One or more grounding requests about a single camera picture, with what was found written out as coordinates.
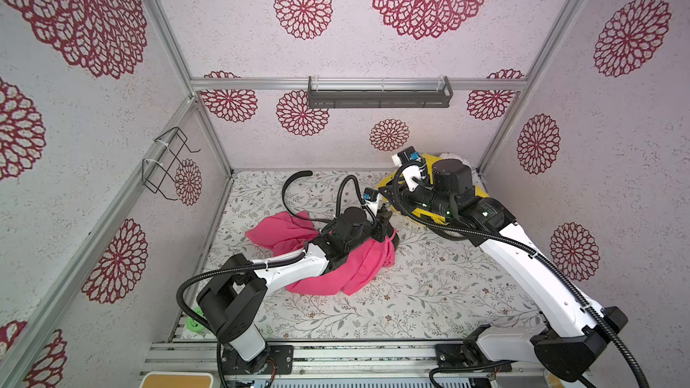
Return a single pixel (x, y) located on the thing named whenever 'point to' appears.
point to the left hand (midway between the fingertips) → (390, 213)
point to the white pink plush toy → (450, 155)
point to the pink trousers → (287, 233)
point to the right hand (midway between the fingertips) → (386, 181)
